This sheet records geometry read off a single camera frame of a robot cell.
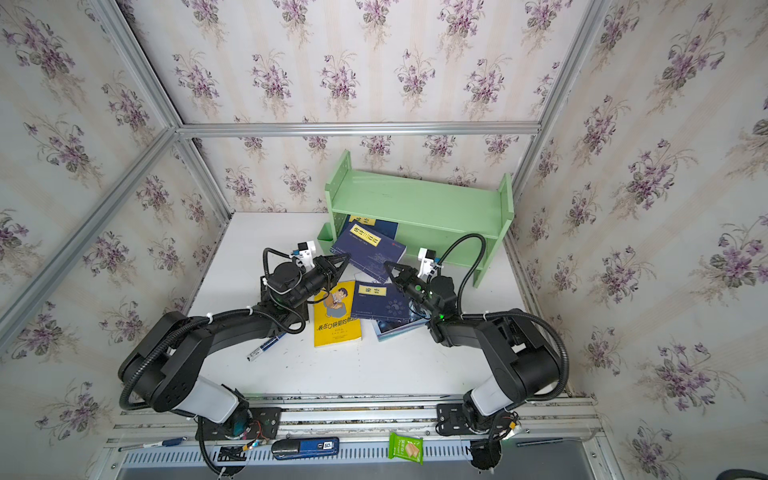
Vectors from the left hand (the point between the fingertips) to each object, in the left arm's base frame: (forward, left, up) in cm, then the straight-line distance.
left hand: (352, 253), depth 79 cm
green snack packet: (-41, -15, -21) cm, 49 cm away
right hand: (-2, -7, -3) cm, 8 cm away
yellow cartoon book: (-8, +7, -22) cm, 25 cm away
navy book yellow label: (-3, -7, -21) cm, 22 cm away
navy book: (+3, -4, -2) cm, 6 cm away
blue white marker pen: (-18, +27, -22) cm, 39 cm away
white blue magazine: (-12, -10, -22) cm, 27 cm away
